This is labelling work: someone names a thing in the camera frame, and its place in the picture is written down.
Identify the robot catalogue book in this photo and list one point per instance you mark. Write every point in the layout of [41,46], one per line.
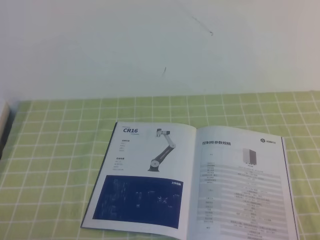
[207,183]

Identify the green checkered tablecloth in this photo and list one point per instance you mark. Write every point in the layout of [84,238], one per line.
[55,148]

